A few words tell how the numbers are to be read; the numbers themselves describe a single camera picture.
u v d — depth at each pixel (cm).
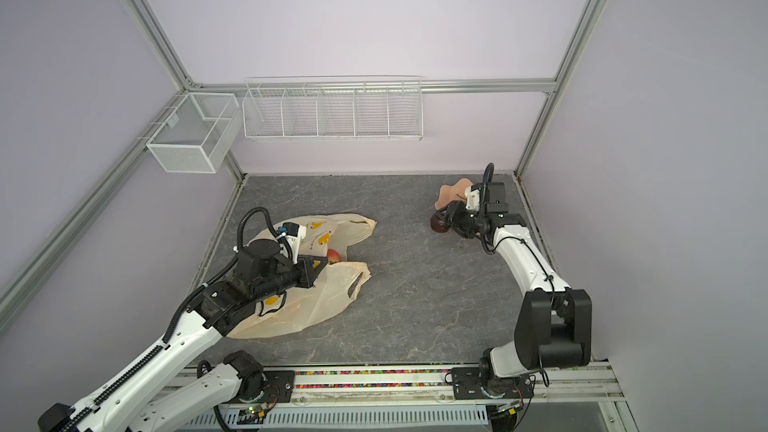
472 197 81
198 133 96
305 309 77
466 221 76
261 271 55
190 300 51
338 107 107
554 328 43
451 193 111
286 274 62
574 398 74
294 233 66
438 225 84
